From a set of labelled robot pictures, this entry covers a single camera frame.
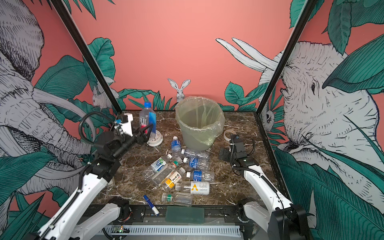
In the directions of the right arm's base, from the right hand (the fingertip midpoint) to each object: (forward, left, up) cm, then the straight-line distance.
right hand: (225, 149), depth 85 cm
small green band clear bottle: (-23, +26, -12) cm, 37 cm away
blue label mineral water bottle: (-13, +14, -7) cm, 20 cm away
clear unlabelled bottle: (+1, +13, -9) cm, 16 cm away
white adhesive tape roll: (+15, -5, -12) cm, 20 cm away
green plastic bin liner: (+26, +14, -5) cm, 30 cm away
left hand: (0, +39, +25) cm, 46 cm away
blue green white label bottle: (-8, +40, -6) cm, 41 cm away
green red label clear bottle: (-13, +39, -12) cm, 42 cm away
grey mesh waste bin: (+26, +13, -5) cm, 29 cm away
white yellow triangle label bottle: (-20, +18, -6) cm, 27 cm away
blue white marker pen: (-29, +38, -10) cm, 49 cm away
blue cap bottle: (+7, +31, -10) cm, 33 cm away
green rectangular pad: (-31, +22, -10) cm, 40 cm away
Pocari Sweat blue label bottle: (-6, +16, -7) cm, 18 cm away
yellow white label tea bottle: (-14, +30, -7) cm, 34 cm away
